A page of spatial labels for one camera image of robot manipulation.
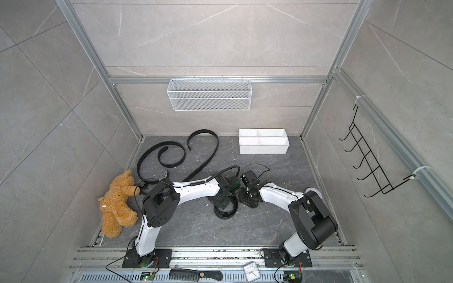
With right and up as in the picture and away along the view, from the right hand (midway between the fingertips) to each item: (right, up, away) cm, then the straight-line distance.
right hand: (241, 200), depth 90 cm
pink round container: (+40, +5, +4) cm, 40 cm away
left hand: (-10, -1, 0) cm, 10 cm away
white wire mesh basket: (-18, +59, +11) cm, 62 cm away
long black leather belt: (-11, +1, -10) cm, 15 cm away
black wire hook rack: (+48, +17, -26) cm, 57 cm away
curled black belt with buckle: (-47, +17, +16) cm, 52 cm away
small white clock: (+3, -22, -21) cm, 31 cm away
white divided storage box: (+16, +32, +22) cm, 42 cm away
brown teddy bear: (-57, +1, -13) cm, 59 cm away
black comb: (-26, -24, -20) cm, 40 cm away
